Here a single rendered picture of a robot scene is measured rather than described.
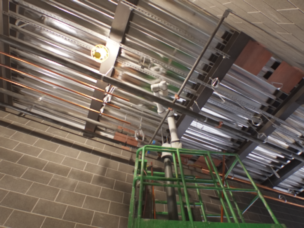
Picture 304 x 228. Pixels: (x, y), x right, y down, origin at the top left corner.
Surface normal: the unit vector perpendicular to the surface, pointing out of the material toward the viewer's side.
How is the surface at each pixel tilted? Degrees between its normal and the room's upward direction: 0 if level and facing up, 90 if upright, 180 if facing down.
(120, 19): 180
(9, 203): 90
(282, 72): 180
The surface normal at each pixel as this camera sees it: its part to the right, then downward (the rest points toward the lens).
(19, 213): 0.40, -0.78
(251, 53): 0.00, 0.53
